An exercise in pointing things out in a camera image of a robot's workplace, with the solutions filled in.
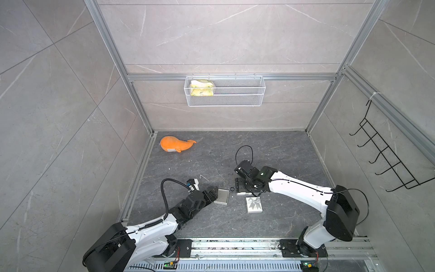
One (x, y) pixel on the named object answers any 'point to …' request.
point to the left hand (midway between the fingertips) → (215, 189)
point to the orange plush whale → (171, 144)
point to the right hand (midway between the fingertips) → (242, 186)
